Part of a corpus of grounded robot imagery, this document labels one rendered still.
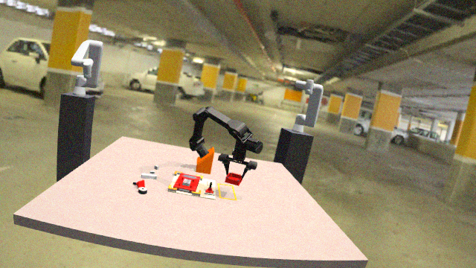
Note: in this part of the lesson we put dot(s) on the white flat bar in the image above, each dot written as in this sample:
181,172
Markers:
148,176

